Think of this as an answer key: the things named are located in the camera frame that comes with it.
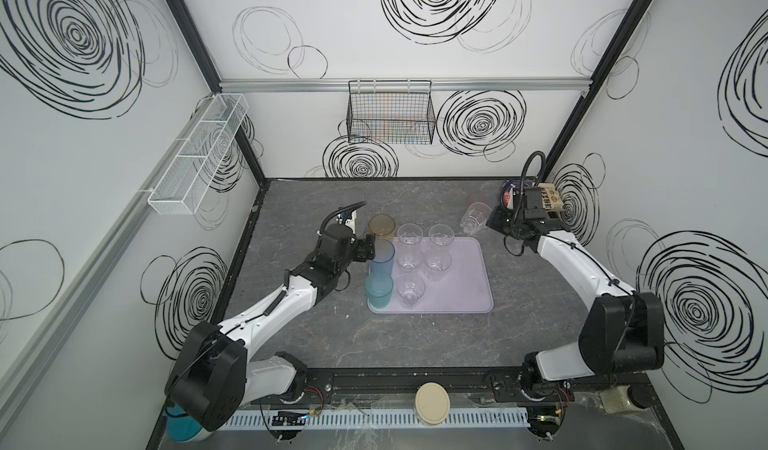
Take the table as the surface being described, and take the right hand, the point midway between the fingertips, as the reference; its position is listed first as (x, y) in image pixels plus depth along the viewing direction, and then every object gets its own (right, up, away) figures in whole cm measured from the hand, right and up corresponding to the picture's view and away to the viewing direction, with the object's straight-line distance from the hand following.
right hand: (488, 215), depth 88 cm
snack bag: (+32, +5, +24) cm, 40 cm away
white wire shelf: (-80, +8, -15) cm, 82 cm away
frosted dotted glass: (-2, -1, +7) cm, 7 cm away
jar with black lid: (+23, -40, -23) cm, 51 cm away
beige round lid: (-20, -41, -22) cm, 51 cm away
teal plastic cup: (-32, -20, -2) cm, 38 cm away
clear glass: (-22, -6, +11) cm, 26 cm away
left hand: (-37, -5, -4) cm, 37 cm away
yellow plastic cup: (-32, -4, +5) cm, 32 cm away
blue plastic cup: (-31, -11, -1) cm, 33 cm away
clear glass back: (-15, -15, +6) cm, 22 cm away
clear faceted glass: (-23, -13, +6) cm, 27 cm away
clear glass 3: (-12, -7, +12) cm, 18 cm away
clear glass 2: (-23, -22, +1) cm, 32 cm away
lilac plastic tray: (-6, -23, +6) cm, 25 cm away
